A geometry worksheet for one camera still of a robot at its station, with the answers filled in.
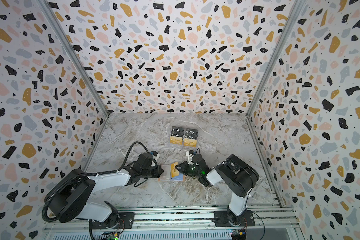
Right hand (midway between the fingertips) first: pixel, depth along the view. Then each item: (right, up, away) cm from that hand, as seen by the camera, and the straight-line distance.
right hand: (177, 167), depth 88 cm
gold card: (+8, +14, +12) cm, 20 cm away
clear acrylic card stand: (0, +14, +12) cm, 19 cm away
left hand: (-5, -2, +1) cm, 6 cm away
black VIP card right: (+9, +20, +12) cm, 25 cm away
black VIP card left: (-1, +21, +12) cm, 24 cm away
